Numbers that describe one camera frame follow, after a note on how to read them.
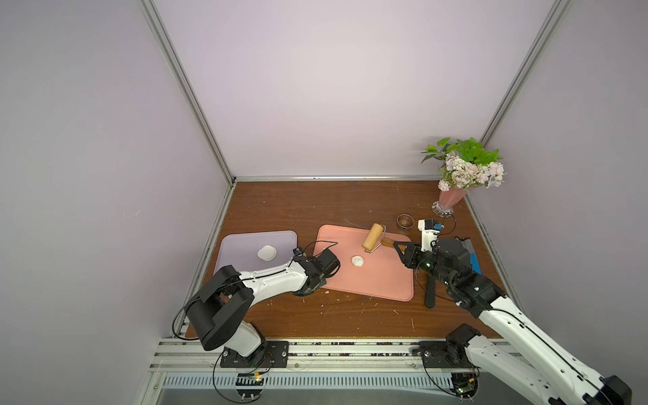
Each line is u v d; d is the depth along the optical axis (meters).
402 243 0.73
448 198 0.98
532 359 0.44
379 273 0.94
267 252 0.96
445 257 0.55
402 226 1.01
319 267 0.68
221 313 0.43
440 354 0.72
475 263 0.91
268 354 0.72
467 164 0.85
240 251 0.95
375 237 0.85
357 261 0.90
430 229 0.66
